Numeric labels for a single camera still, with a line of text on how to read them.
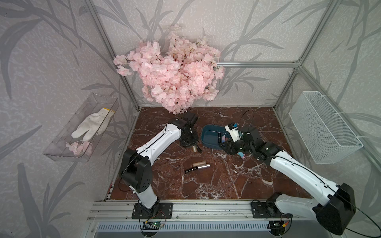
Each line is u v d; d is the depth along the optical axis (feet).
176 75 2.19
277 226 2.44
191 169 2.84
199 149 3.15
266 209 2.19
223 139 3.23
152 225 2.34
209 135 3.37
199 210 2.47
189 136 2.30
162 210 2.41
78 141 1.99
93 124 2.21
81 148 1.96
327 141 1.96
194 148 2.70
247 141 1.90
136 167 1.47
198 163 2.91
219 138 3.25
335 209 1.23
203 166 2.85
